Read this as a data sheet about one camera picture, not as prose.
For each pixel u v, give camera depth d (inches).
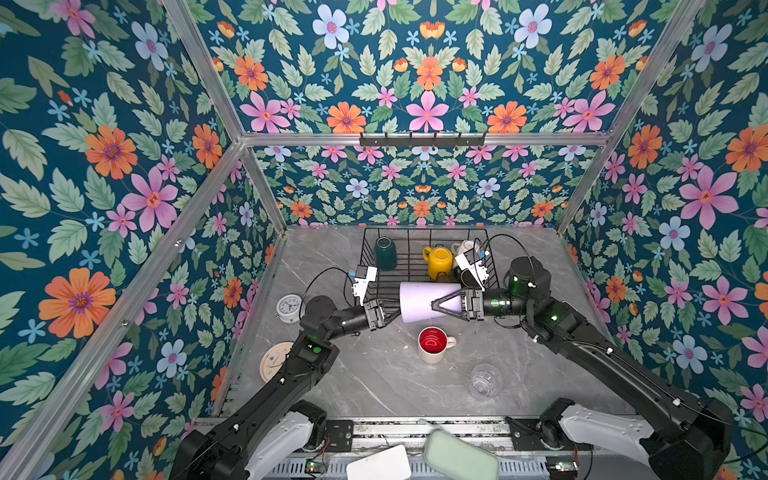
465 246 39.2
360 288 25.5
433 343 34.8
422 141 36.7
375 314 24.1
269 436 21.4
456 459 26.8
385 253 38.6
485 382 32.3
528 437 28.9
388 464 26.1
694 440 14.6
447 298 23.0
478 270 24.2
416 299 23.4
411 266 41.6
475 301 22.1
